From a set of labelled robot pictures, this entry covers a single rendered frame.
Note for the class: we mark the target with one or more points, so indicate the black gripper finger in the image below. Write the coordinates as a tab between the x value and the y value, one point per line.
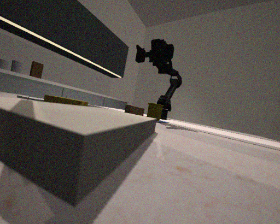
161	49
140	52

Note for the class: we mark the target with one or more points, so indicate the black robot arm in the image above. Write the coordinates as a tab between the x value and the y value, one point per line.
166	68

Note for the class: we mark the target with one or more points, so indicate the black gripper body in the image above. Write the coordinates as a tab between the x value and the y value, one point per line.
155	58

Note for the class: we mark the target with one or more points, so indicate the yellow rectangular block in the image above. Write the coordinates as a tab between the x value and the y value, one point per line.
54	99

